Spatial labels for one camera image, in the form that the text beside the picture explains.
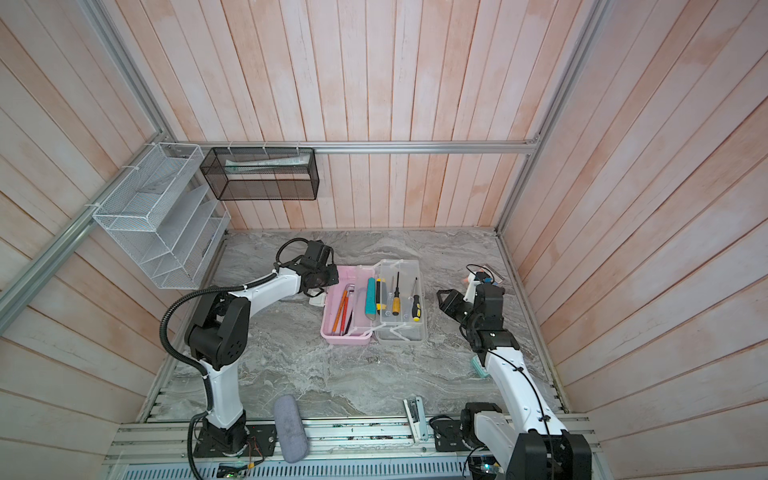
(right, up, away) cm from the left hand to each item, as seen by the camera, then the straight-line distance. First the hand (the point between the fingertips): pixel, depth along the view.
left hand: (334, 278), depth 99 cm
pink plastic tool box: (+16, -6, -13) cm, 22 cm away
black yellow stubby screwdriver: (+15, -4, -5) cm, 16 cm away
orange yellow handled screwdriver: (+20, -5, -13) cm, 24 cm away
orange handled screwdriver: (+3, -8, 0) cm, 8 cm away
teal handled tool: (+13, -6, -7) cm, 15 cm away
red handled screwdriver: (+4, -11, -3) cm, 12 cm away
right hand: (+33, -3, -15) cm, 36 cm away
